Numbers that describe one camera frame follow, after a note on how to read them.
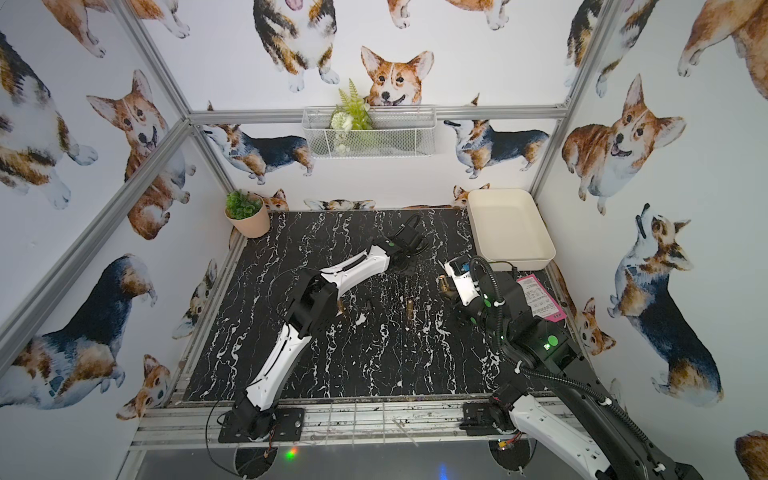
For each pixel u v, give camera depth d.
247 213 1.03
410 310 0.93
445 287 0.66
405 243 0.82
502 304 0.46
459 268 0.57
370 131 0.87
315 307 0.60
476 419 0.73
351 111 0.82
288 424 0.74
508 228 1.10
